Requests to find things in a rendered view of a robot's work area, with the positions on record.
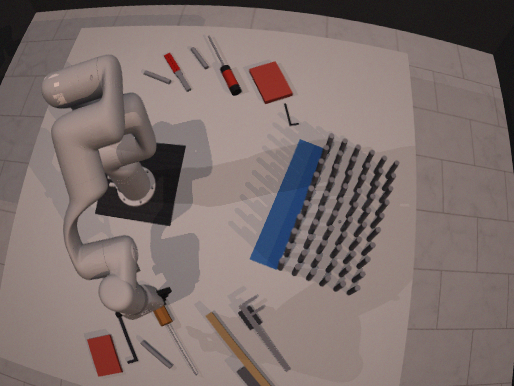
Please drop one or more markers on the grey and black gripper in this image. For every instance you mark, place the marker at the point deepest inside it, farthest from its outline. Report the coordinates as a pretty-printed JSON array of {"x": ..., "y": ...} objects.
[{"x": 155, "y": 301}]

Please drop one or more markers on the black thin bar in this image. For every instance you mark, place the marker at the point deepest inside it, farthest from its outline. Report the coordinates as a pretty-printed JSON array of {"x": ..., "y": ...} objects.
[{"x": 128, "y": 341}]

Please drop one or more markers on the dark grey cylinder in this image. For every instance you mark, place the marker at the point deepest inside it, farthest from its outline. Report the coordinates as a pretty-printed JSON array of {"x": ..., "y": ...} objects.
[
  {"x": 308, "y": 241},
  {"x": 320, "y": 165},
  {"x": 369, "y": 157},
  {"x": 298, "y": 221},
  {"x": 352, "y": 209},
  {"x": 200, "y": 59},
  {"x": 364, "y": 215},
  {"x": 380, "y": 164},
  {"x": 392, "y": 169},
  {"x": 355, "y": 196},
  {"x": 332, "y": 217},
  {"x": 319, "y": 212},
  {"x": 302, "y": 256},
  {"x": 358, "y": 277},
  {"x": 155, "y": 76},
  {"x": 325, "y": 280},
  {"x": 331, "y": 266},
  {"x": 324, "y": 198},
  {"x": 373, "y": 189},
  {"x": 368, "y": 202},
  {"x": 360, "y": 229},
  {"x": 316, "y": 261},
  {"x": 338, "y": 158},
  {"x": 342, "y": 191},
  {"x": 313, "y": 226},
  {"x": 355, "y": 243},
  {"x": 324, "y": 152},
  {"x": 330, "y": 141},
  {"x": 389, "y": 181},
  {"x": 328, "y": 232},
  {"x": 311, "y": 274},
  {"x": 368, "y": 249},
  {"x": 341, "y": 238},
  {"x": 305, "y": 208},
  {"x": 351, "y": 164},
  {"x": 363, "y": 262},
  {"x": 339, "y": 286},
  {"x": 365, "y": 170},
  {"x": 347, "y": 177},
  {"x": 336, "y": 251},
  {"x": 349, "y": 257},
  {"x": 338, "y": 204},
  {"x": 288, "y": 250},
  {"x": 330, "y": 184},
  {"x": 346, "y": 224},
  {"x": 386, "y": 194},
  {"x": 281, "y": 264},
  {"x": 343, "y": 145},
  {"x": 373, "y": 234},
  {"x": 293, "y": 235},
  {"x": 377, "y": 220},
  {"x": 321, "y": 247},
  {"x": 315, "y": 179},
  {"x": 156, "y": 354},
  {"x": 345, "y": 271},
  {"x": 334, "y": 170},
  {"x": 296, "y": 269},
  {"x": 360, "y": 182},
  {"x": 377, "y": 176},
  {"x": 356, "y": 150},
  {"x": 309, "y": 193},
  {"x": 382, "y": 207},
  {"x": 353, "y": 290}
]

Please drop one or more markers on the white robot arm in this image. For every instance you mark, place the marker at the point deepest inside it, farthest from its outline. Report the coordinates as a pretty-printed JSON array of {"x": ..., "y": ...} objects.
[{"x": 77, "y": 138}]

